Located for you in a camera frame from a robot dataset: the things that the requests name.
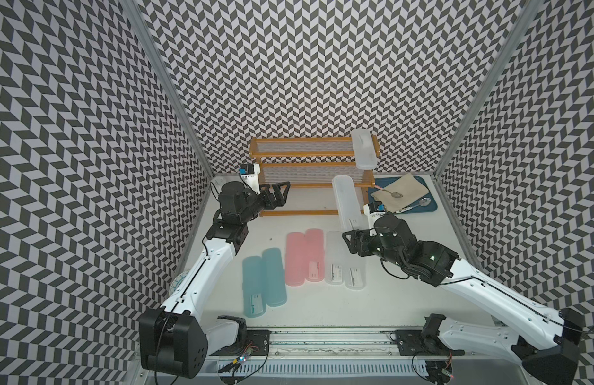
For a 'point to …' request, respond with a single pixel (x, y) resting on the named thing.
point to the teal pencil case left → (254, 304)
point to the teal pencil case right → (274, 278)
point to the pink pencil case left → (294, 259)
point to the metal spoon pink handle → (394, 194)
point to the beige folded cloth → (400, 192)
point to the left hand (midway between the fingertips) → (280, 186)
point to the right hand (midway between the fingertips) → (354, 239)
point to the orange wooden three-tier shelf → (309, 164)
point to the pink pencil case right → (315, 254)
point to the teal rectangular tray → (384, 181)
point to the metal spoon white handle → (423, 202)
